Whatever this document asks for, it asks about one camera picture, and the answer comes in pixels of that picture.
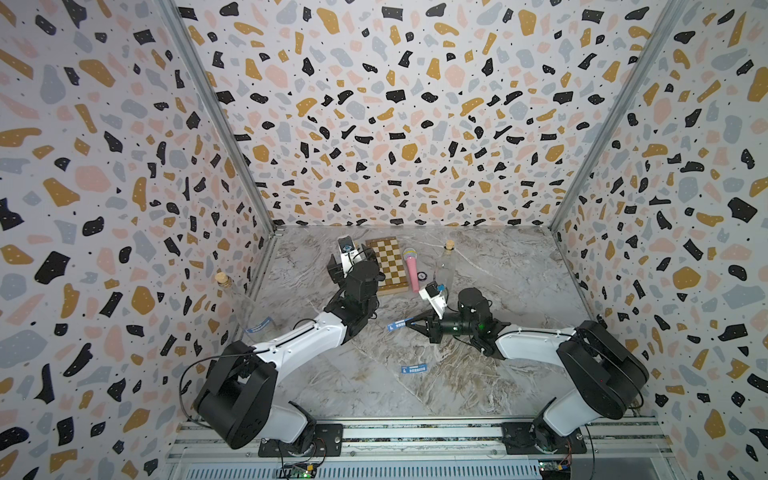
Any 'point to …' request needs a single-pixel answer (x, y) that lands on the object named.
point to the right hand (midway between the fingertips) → (410, 325)
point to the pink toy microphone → (410, 254)
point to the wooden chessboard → (390, 264)
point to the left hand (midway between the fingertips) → (353, 250)
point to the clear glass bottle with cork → (445, 269)
